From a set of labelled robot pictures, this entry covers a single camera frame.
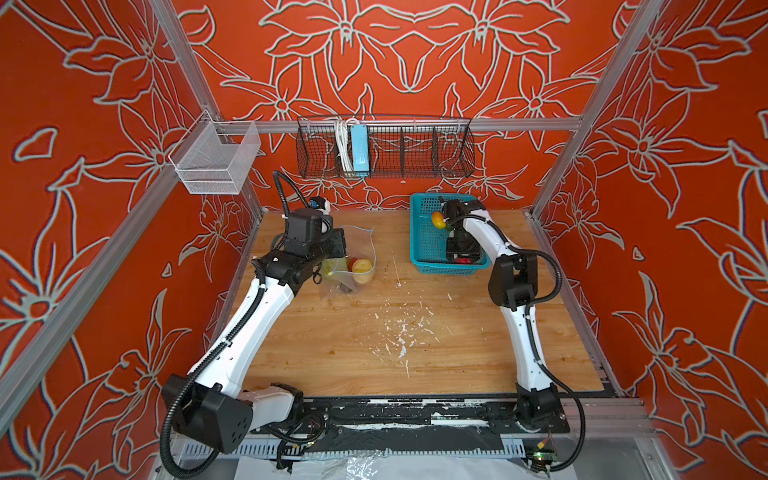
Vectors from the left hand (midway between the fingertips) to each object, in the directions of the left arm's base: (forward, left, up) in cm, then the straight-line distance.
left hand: (339, 231), depth 75 cm
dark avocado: (-4, 0, -22) cm, 22 cm away
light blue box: (+29, -3, +5) cm, 30 cm away
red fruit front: (+9, -38, -23) cm, 45 cm away
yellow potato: (-2, -5, -15) cm, 16 cm away
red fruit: (+2, -1, -18) cm, 18 cm away
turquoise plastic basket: (+21, -27, -29) cm, 45 cm away
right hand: (+12, -36, -25) cm, 46 cm away
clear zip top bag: (-3, 0, -16) cm, 16 cm away
